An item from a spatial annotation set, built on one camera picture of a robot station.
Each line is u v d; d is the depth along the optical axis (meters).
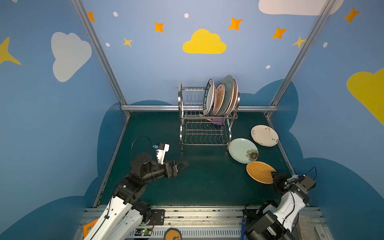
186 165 0.63
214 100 0.73
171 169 0.59
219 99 0.80
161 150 0.62
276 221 0.45
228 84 0.77
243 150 0.98
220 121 1.11
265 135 1.08
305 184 0.61
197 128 1.07
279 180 0.73
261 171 0.88
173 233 0.71
